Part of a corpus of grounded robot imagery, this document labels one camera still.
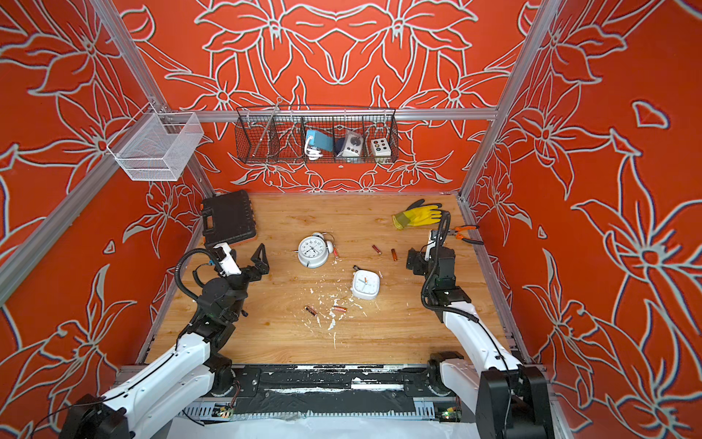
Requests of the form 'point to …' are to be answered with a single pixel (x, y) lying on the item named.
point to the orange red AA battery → (394, 254)
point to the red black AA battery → (311, 311)
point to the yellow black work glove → (418, 214)
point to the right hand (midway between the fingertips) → (422, 247)
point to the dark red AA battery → (379, 252)
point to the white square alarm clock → (366, 283)
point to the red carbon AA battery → (341, 309)
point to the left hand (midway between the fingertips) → (252, 246)
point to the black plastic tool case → (228, 219)
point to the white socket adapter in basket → (353, 144)
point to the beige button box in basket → (381, 147)
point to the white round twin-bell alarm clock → (313, 251)
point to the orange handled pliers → (457, 230)
